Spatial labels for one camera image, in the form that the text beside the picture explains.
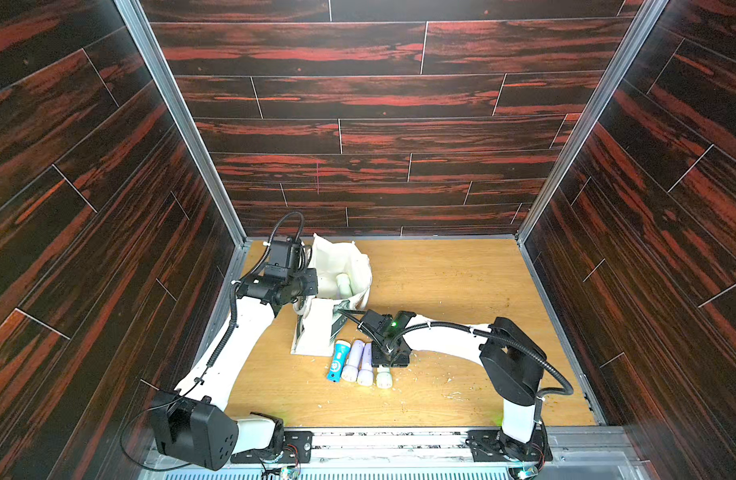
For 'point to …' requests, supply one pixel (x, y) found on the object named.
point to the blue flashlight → (340, 356)
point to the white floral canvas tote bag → (321, 318)
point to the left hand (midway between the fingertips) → (313, 278)
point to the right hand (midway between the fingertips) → (384, 357)
